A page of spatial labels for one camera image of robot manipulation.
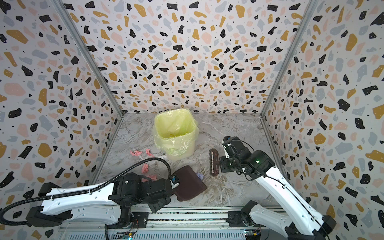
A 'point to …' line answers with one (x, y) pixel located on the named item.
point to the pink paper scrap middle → (145, 168)
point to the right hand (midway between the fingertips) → (218, 161)
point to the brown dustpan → (190, 184)
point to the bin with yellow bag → (175, 130)
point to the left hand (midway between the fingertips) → (166, 199)
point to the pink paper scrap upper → (149, 154)
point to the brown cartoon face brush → (214, 162)
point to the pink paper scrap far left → (135, 153)
